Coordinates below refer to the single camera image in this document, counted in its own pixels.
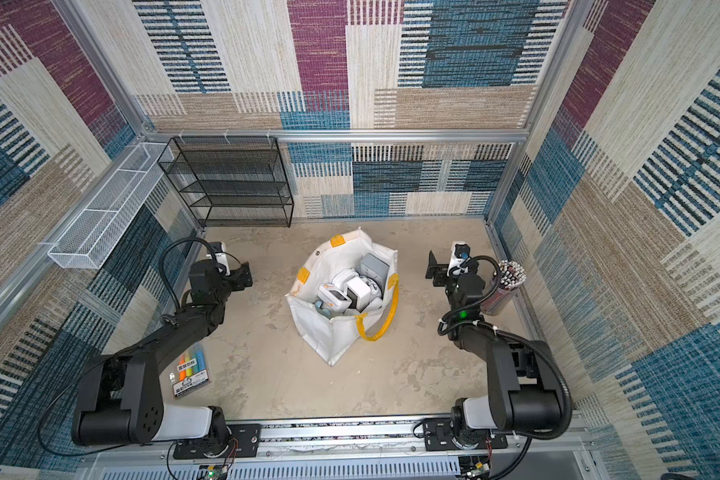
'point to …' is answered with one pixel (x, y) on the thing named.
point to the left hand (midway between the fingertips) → (233, 265)
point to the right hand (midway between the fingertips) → (449, 256)
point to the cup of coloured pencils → (511, 276)
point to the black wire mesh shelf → (231, 181)
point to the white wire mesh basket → (88, 238)
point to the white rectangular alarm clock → (358, 293)
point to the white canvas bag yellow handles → (349, 278)
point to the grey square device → (373, 267)
